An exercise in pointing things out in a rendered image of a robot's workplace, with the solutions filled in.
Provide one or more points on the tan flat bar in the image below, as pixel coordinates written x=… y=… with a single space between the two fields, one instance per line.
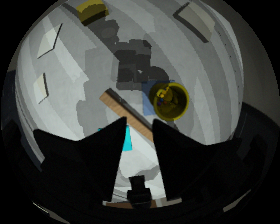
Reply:
x=119 y=108

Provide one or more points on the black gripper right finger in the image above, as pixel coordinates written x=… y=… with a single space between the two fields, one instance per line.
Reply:
x=182 y=160

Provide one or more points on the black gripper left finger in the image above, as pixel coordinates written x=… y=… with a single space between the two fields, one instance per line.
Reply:
x=96 y=156

